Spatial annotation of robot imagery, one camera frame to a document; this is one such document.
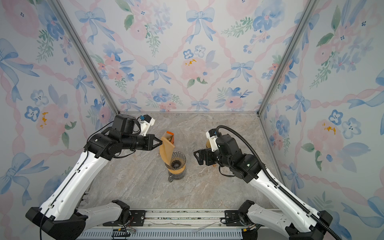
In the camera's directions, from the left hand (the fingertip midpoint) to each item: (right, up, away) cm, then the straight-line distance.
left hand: (162, 141), depth 66 cm
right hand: (+18, -5, +3) cm, 19 cm away
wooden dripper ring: (+5, -18, +14) cm, 23 cm away
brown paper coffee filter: (+2, -4, 0) cm, 4 cm away
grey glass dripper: (+5, -12, +15) cm, 20 cm away
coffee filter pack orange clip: (-1, +1, +29) cm, 29 cm away
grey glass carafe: (+3, -20, +14) cm, 25 cm away
